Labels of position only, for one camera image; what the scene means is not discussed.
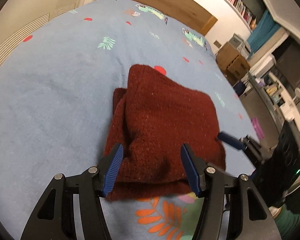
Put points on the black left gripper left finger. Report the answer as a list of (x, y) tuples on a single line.
[(53, 215)]

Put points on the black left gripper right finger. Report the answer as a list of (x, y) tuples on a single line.
[(249, 216)]

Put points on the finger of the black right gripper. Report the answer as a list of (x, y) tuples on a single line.
[(231, 140)]

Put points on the dark red knitted garment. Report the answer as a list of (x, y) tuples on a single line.
[(152, 118)]

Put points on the cluttered desk shelf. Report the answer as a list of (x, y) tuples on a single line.
[(278, 101)]

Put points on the cardboard box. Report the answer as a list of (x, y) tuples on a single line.
[(231, 63)]

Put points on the teal curtain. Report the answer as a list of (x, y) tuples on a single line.
[(265, 29)]

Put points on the row of books on shelf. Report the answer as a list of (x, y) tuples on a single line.
[(244, 13)]

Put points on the wooden bed headboard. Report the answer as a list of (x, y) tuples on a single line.
[(162, 0)]

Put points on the white wardrobe with doors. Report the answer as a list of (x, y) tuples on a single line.
[(20, 18)]

